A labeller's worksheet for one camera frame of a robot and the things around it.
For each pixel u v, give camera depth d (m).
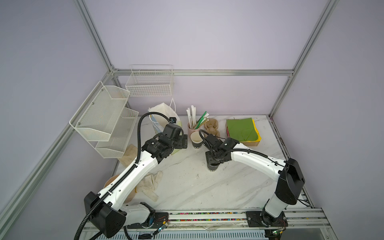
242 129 1.06
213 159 0.74
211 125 1.11
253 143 1.00
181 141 0.68
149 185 0.84
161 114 0.63
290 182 0.44
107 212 0.37
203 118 0.91
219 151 0.58
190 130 1.01
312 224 0.74
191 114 1.01
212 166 0.82
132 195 0.84
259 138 1.01
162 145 0.52
